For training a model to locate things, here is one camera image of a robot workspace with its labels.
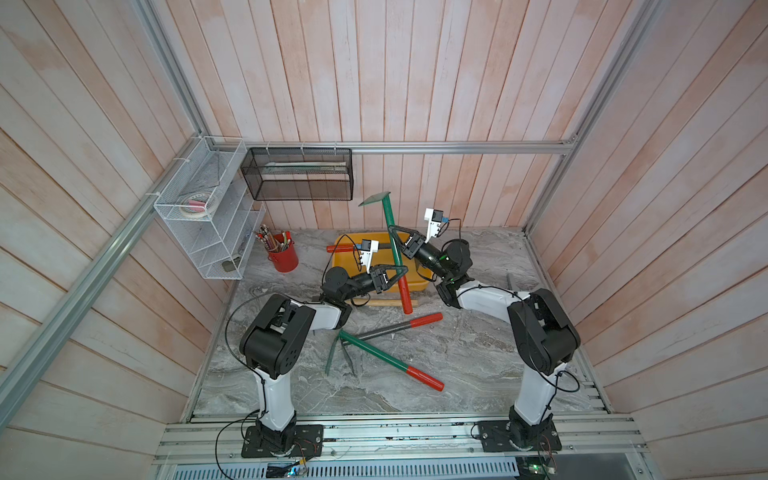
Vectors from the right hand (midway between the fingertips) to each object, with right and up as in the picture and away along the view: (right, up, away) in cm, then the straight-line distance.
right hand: (387, 230), depth 78 cm
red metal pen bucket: (-36, -8, +29) cm, 47 cm away
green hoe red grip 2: (+7, -39, +4) cm, 40 cm away
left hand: (+6, -12, +2) cm, 13 cm away
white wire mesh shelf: (-43, -1, -2) cm, 43 cm away
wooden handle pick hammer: (-3, -22, +19) cm, 30 cm away
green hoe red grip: (+5, -17, +2) cm, 18 cm away
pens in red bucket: (-38, -2, +20) cm, 43 cm away
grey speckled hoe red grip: (-9, -5, -1) cm, 10 cm away
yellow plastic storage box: (-9, -9, +2) cm, 13 cm away
